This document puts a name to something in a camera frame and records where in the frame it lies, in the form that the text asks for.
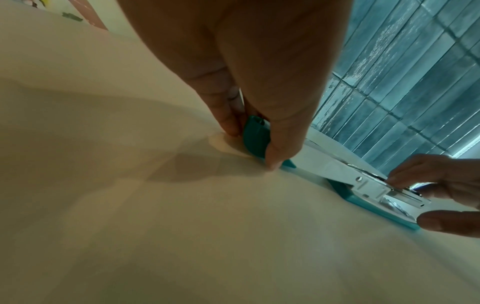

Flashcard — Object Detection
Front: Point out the beige table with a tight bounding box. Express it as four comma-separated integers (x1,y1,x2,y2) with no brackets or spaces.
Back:
0,0,480,304

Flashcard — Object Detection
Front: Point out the teal stapler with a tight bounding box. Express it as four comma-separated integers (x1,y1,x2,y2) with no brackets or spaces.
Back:
241,115,433,231

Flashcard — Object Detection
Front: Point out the person's right hand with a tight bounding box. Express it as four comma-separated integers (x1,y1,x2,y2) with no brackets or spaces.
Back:
386,153,480,239

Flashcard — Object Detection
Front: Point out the person's left hand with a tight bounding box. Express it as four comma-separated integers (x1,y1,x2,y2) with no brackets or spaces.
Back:
116,0,355,172

